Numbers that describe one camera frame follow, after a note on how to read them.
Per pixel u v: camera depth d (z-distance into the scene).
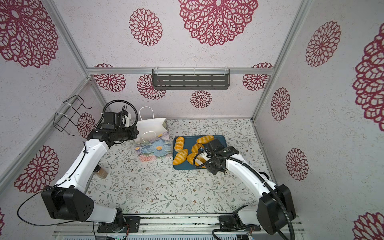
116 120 0.62
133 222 0.75
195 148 0.98
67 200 0.40
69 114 0.78
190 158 0.94
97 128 0.60
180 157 0.94
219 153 0.58
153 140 0.82
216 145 0.65
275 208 0.40
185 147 1.02
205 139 1.03
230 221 0.74
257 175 0.46
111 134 0.57
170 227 0.73
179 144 1.00
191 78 0.94
